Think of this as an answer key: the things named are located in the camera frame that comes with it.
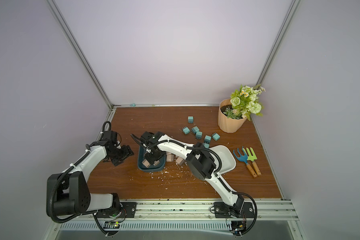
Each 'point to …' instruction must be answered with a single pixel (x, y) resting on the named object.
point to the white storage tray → (228, 162)
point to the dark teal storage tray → (152, 168)
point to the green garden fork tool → (252, 158)
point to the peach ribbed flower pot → (228, 125)
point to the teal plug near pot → (215, 136)
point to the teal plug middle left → (195, 129)
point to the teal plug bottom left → (207, 139)
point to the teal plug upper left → (185, 130)
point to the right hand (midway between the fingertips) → (153, 158)
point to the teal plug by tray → (198, 135)
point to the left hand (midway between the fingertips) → (131, 154)
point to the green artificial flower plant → (244, 102)
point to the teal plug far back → (190, 119)
